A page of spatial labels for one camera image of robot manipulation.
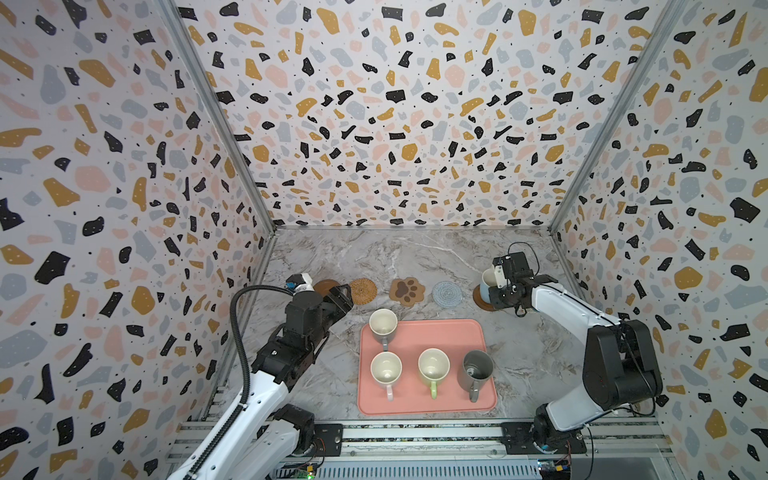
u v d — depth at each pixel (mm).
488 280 923
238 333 504
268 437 579
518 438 740
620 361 456
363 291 1028
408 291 1028
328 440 734
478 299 1003
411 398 828
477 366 826
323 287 1076
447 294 1030
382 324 906
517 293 676
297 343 557
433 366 839
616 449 762
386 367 835
